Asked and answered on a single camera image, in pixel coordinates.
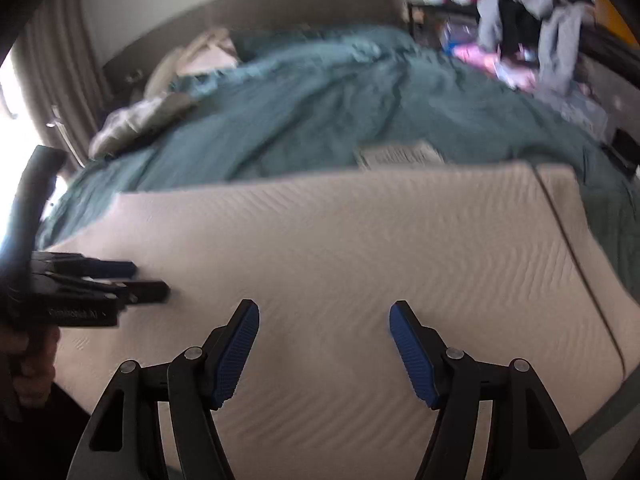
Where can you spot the blue plastic bag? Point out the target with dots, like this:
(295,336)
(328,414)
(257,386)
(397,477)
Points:
(457,32)

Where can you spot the person's black trousers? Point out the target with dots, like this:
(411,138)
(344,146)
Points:
(45,440)

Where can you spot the folded white garment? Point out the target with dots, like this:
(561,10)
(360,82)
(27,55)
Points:
(130,125)

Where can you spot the crumpled beige blanket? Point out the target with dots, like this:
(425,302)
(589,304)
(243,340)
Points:
(210,52)

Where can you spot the grey headboard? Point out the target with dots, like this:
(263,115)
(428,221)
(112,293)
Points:
(250,5)

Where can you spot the black metal rack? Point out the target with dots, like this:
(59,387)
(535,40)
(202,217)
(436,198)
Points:
(607,47)

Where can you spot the grey clothes pile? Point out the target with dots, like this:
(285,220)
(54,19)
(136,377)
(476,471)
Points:
(560,35)

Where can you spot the green duvet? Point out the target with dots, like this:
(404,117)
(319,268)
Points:
(325,100)

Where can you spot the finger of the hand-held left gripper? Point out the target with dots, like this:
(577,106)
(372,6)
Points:
(112,270)
(145,291)

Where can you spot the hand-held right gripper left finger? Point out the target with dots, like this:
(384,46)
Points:
(237,355)

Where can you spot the person's left hand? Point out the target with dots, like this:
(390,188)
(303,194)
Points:
(35,360)

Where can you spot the cream textured pants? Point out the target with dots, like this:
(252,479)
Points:
(350,240)

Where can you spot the pink cloth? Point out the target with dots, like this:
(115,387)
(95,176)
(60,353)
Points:
(480,55)

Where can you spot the grey curtain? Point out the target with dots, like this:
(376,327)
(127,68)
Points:
(60,60)

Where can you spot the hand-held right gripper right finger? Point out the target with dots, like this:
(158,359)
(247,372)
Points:
(412,355)

